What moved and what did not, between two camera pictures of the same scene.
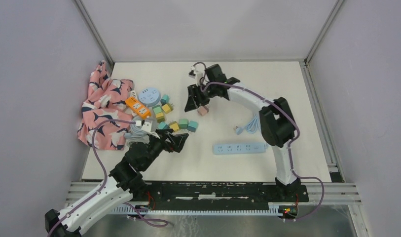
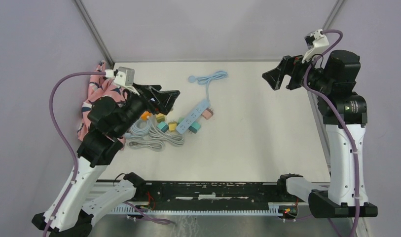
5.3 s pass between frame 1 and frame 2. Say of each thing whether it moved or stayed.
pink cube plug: moved
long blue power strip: moved
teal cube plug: stayed
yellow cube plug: stayed
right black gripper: moved
